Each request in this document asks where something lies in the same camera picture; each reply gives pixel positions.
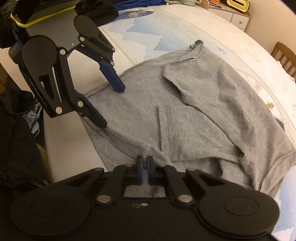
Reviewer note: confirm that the blue grey cloth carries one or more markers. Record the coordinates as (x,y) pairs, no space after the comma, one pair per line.
(33,118)

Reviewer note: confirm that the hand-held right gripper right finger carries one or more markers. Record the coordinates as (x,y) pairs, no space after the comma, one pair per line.
(150,170)

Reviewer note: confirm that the wooden chair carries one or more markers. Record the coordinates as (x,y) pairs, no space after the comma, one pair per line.
(285,55)

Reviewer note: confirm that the yellow box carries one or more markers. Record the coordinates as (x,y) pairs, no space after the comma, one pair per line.
(238,5)

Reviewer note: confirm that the grey shirt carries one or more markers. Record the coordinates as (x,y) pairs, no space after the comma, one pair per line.
(208,92)

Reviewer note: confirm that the dark cloth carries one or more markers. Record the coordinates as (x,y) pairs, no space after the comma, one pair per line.
(18,150)

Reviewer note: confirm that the pale green mug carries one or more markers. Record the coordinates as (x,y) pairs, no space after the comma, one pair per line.
(190,1)

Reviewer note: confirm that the black fuzzy cloth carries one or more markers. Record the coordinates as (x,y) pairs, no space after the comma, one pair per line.
(97,12)

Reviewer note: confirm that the white drawer cabinet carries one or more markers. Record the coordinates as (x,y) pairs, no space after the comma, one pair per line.
(238,19)

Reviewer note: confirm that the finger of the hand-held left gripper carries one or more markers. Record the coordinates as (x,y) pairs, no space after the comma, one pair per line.
(113,77)
(97,118)

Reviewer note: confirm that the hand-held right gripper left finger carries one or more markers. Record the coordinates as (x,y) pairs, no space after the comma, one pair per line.
(139,170)

